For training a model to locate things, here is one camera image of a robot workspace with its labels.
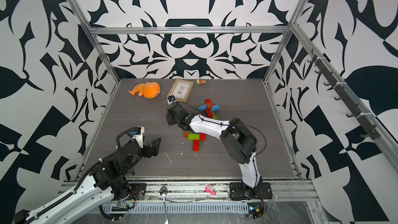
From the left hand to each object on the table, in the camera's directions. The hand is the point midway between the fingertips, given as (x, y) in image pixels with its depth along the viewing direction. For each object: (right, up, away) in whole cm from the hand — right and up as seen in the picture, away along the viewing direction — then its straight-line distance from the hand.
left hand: (151, 136), depth 78 cm
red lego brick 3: (+30, +17, +27) cm, 43 cm away
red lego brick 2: (+26, -3, +11) cm, 28 cm away
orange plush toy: (-10, +24, +26) cm, 37 cm away
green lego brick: (+25, -7, +10) cm, 27 cm away
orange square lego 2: (+30, +14, +22) cm, 40 cm away
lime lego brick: (+20, -3, +11) cm, 23 cm away
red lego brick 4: (+30, +9, +21) cm, 38 cm away
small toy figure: (+25, +31, +38) cm, 55 cm away
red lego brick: (+22, -6, +7) cm, 24 cm away
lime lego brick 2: (+34, +7, +21) cm, 40 cm away
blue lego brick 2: (+34, +12, +24) cm, 44 cm away
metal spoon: (+7, -26, -4) cm, 27 cm away
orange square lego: (+16, -2, +14) cm, 21 cm away
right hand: (+7, +11, +12) cm, 18 cm away
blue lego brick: (+26, +13, +24) cm, 38 cm away
